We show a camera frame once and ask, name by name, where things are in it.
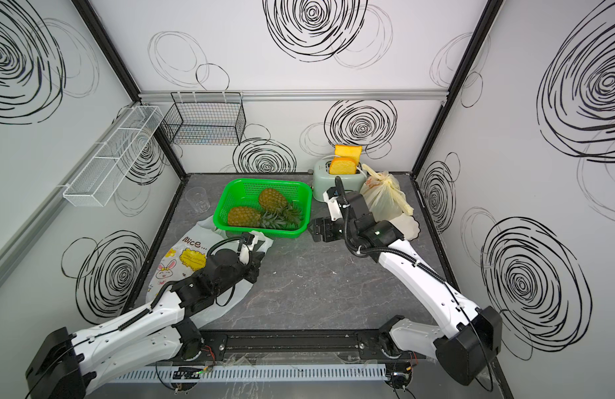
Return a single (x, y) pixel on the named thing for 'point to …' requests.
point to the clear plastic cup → (198, 198)
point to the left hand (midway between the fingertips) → (263, 254)
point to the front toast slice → (341, 165)
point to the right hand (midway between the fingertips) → (319, 225)
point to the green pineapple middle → (273, 200)
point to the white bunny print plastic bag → (184, 261)
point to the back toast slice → (352, 152)
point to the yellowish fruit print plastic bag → (384, 196)
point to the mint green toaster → (323, 180)
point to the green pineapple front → (250, 217)
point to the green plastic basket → (237, 193)
